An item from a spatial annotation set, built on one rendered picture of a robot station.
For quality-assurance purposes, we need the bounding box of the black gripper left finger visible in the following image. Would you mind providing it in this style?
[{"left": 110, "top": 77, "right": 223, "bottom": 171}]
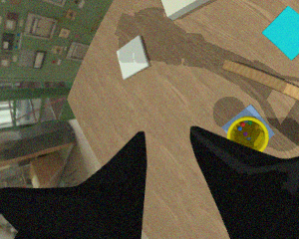
[{"left": 0, "top": 131, "right": 149, "bottom": 239}]

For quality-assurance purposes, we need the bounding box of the yellow translucent cup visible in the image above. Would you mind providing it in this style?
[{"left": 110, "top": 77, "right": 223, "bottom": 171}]
[{"left": 226, "top": 116, "right": 269, "bottom": 152}]

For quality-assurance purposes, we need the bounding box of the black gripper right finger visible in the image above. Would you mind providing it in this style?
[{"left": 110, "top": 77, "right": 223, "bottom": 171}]
[{"left": 190, "top": 126, "right": 299, "bottom": 239}]

